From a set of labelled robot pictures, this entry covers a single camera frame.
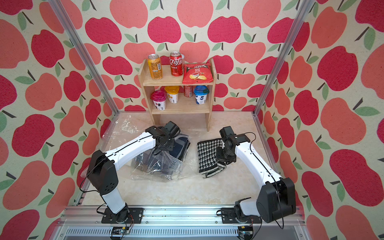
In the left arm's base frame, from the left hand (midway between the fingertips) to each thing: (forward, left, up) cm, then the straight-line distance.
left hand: (169, 148), depth 86 cm
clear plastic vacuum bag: (-11, 0, -1) cm, 11 cm away
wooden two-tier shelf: (+27, -9, +10) cm, 30 cm away
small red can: (+34, -11, +16) cm, 39 cm away
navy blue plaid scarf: (+4, -7, -2) cm, 9 cm away
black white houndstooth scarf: (-7, -23, -4) cm, 24 cm away
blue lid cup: (+29, -19, +19) cm, 40 cm away
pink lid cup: (+23, +6, +20) cm, 31 cm away
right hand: (-8, -30, -1) cm, 31 cm away
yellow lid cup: (+30, -1, +18) cm, 35 cm away
